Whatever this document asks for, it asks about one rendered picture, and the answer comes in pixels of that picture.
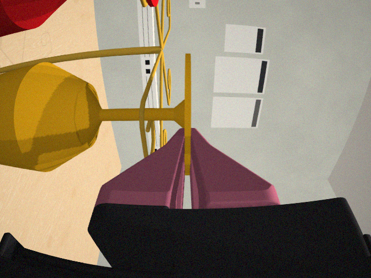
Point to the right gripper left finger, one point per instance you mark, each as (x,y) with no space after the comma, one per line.
(155,180)

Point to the brass wire glass rack on orange wooden base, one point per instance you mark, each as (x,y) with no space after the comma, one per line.
(128,51)

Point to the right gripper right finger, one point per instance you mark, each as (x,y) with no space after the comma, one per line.
(217,181)

